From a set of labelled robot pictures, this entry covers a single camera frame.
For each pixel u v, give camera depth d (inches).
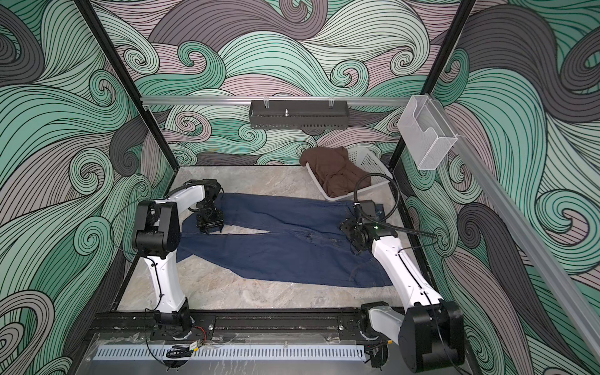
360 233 23.5
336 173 43.1
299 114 37.7
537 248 19.4
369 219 23.9
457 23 28.9
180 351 28.3
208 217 34.3
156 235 21.6
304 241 35.7
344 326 28.6
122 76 33.7
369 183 43.6
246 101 36.9
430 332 14.9
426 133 30.6
